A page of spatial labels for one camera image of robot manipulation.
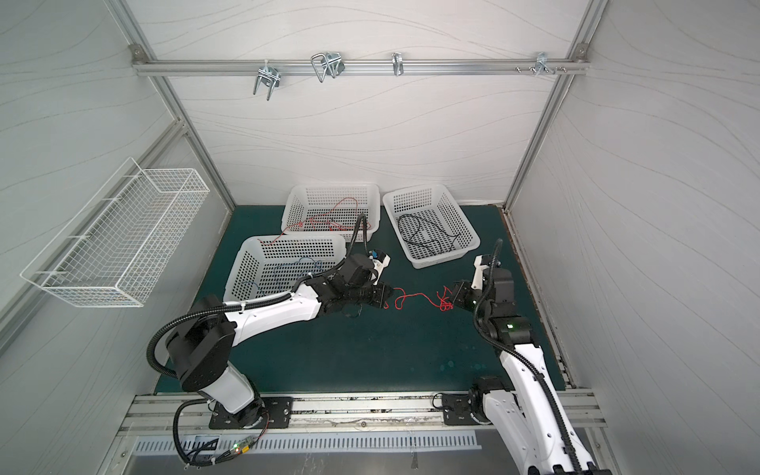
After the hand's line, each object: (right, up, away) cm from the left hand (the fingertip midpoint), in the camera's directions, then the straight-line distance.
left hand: (398, 287), depth 83 cm
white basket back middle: (-37, +28, +35) cm, 58 cm away
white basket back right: (+17, +27, +36) cm, 48 cm away
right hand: (+17, +4, -4) cm, 18 cm away
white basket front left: (-44, +5, +19) cm, 48 cm away
